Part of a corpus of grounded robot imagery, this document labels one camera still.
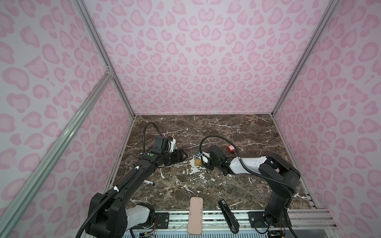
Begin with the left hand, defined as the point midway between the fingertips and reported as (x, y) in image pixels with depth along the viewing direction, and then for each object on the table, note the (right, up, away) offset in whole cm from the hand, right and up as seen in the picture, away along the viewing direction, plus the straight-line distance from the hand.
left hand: (184, 154), depth 82 cm
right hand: (+12, -3, +11) cm, 16 cm away
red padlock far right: (+30, +1, +16) cm, 34 cm away
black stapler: (+23, -28, -13) cm, 38 cm away
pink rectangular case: (+6, -29, -8) cm, 31 cm away
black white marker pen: (-21, -17, +4) cm, 27 cm away
